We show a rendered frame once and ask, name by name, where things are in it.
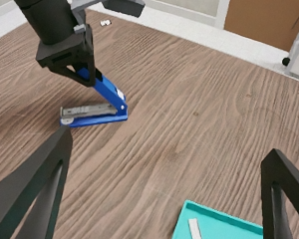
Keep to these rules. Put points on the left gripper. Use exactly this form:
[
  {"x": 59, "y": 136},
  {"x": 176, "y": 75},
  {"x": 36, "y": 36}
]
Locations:
[{"x": 54, "y": 21}]

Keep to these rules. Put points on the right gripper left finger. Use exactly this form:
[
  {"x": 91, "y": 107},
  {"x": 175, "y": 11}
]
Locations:
[{"x": 46, "y": 167}]

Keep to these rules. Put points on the teal shallow tray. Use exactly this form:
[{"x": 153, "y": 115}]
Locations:
[{"x": 214, "y": 224}]

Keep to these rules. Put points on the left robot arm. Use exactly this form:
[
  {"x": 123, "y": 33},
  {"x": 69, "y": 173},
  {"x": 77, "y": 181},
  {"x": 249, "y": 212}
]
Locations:
[{"x": 126, "y": 7}]

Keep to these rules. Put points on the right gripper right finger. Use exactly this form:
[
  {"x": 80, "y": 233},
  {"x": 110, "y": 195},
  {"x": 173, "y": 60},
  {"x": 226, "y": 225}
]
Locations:
[{"x": 278, "y": 174}]

